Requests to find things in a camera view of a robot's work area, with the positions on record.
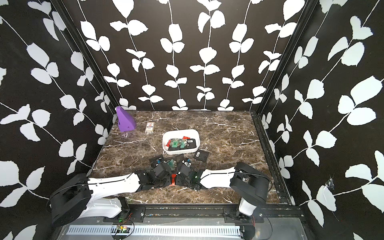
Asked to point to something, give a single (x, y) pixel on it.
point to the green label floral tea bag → (172, 164)
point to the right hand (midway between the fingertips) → (174, 179)
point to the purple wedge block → (126, 122)
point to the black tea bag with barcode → (201, 154)
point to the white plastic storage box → (170, 139)
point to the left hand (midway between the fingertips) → (174, 178)
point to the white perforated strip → (155, 231)
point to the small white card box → (150, 127)
